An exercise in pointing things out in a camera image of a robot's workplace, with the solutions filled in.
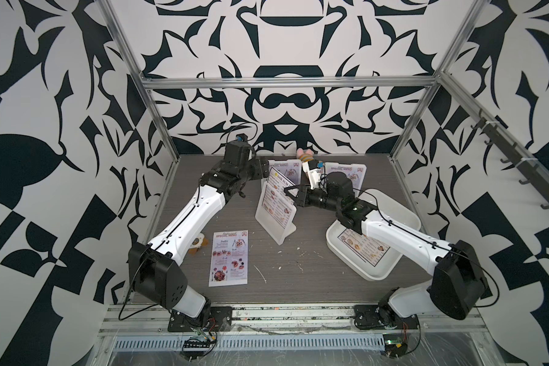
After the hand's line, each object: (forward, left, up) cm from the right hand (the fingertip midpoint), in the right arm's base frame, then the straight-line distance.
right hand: (284, 188), depth 75 cm
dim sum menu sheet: (+1, +3, -9) cm, 10 cm away
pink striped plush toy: (+34, -11, -20) cm, 42 cm away
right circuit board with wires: (-40, -33, -27) cm, 59 cm away
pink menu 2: (+14, -29, -9) cm, 33 cm away
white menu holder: (-7, +2, -20) cm, 21 cm away
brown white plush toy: (-8, +33, -22) cm, 41 cm away
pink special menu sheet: (-14, +21, -26) cm, 36 cm away
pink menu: (+15, -3, -8) cm, 18 cm away
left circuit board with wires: (-40, +28, -29) cm, 57 cm away
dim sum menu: (-10, -33, -27) cm, 43 cm away
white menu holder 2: (+16, -19, -8) cm, 26 cm away
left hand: (+11, +9, +3) cm, 14 cm away
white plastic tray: (+6, -45, -24) cm, 52 cm away
